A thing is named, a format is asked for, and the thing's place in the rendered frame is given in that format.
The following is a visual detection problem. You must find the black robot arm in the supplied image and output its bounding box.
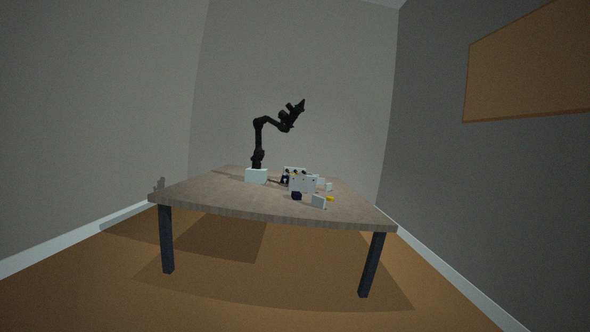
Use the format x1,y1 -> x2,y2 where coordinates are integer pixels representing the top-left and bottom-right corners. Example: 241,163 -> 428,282
250,110 -> 295,169

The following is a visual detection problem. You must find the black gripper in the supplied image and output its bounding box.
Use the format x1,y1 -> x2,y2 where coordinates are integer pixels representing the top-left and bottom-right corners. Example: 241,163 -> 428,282
289,99 -> 305,120

